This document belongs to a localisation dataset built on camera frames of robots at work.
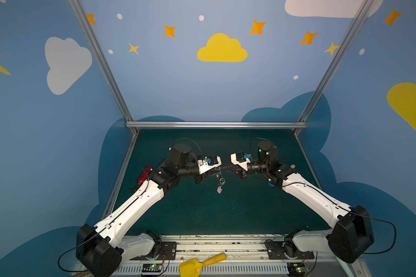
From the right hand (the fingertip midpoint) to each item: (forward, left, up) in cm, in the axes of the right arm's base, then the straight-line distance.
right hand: (225, 165), depth 72 cm
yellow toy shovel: (-35, +11, -24) cm, 44 cm away
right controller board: (-32, -32, -28) cm, 53 cm away
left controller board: (-36, +28, -26) cm, 53 cm away
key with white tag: (-4, +2, -16) cm, 17 cm away
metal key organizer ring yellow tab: (-5, +1, -4) cm, 7 cm away
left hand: (-1, +3, +1) cm, 3 cm away
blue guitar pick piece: (-12, -16, +7) cm, 20 cm away
